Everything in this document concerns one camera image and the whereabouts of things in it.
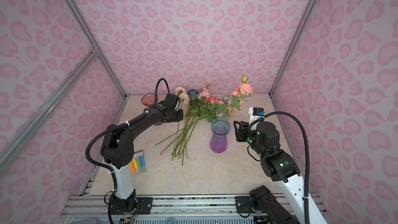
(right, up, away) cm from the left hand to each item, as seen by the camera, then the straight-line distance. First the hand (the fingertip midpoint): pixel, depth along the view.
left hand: (182, 114), depth 95 cm
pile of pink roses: (+8, +7, +14) cm, 17 cm away
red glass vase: (-20, +9, -3) cm, 22 cm away
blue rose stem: (+5, +14, +15) cm, 21 cm away
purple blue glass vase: (+22, -7, -13) cm, 26 cm away
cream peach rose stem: (-3, +15, +9) cm, 17 cm away
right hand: (+27, -2, -29) cm, 39 cm away
